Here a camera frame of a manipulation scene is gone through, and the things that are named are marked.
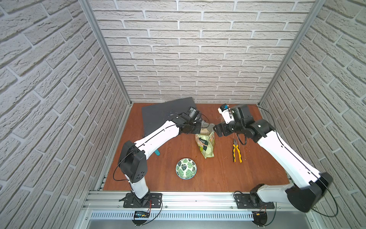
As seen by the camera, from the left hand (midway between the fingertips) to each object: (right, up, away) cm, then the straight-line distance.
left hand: (198, 124), depth 83 cm
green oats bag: (+4, -10, -4) cm, 11 cm away
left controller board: (-31, -47, -12) cm, 57 cm away
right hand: (+9, 0, -9) cm, 13 cm away
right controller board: (+30, -46, -14) cm, 57 cm away
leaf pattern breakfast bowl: (-7, -27, +1) cm, 28 cm away
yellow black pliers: (+26, -15, +9) cm, 31 cm away
